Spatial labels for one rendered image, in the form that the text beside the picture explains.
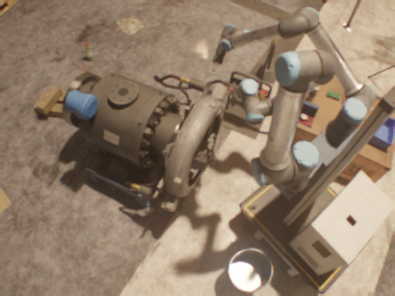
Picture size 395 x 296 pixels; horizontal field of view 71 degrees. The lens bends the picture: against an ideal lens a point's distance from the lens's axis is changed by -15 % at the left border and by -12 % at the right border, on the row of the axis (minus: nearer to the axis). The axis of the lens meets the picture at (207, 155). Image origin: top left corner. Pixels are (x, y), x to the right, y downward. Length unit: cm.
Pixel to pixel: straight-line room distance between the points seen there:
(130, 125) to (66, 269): 134
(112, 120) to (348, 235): 168
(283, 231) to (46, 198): 206
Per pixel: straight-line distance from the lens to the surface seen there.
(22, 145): 342
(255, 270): 250
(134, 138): 211
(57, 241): 285
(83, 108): 205
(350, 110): 187
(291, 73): 109
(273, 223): 241
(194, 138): 190
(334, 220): 199
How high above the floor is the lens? 256
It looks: 61 degrees down
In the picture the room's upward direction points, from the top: 6 degrees clockwise
